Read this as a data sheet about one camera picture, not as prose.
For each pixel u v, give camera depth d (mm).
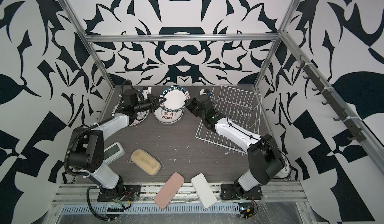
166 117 1002
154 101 786
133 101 714
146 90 831
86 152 464
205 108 637
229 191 743
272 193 759
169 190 735
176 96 852
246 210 709
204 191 714
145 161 810
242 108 1018
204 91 777
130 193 719
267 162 437
